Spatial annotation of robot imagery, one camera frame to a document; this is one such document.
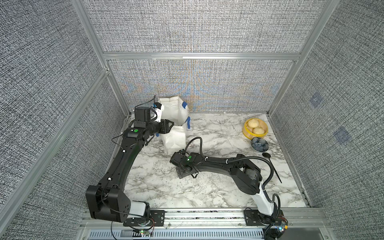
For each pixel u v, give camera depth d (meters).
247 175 0.53
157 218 0.73
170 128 0.74
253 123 1.04
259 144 0.98
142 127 0.59
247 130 1.03
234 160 0.51
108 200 0.39
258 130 1.03
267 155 0.95
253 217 0.73
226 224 0.73
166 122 0.69
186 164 0.65
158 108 0.68
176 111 1.08
